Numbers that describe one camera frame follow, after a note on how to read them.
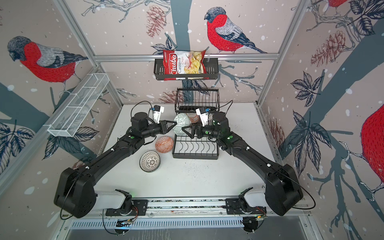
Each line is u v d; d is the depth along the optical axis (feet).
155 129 2.24
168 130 2.40
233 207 2.39
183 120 2.55
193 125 2.15
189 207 2.48
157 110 2.34
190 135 2.21
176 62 2.87
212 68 3.11
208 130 2.18
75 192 1.32
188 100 4.03
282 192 1.33
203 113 2.23
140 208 2.40
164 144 3.12
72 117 2.39
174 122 2.54
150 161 2.80
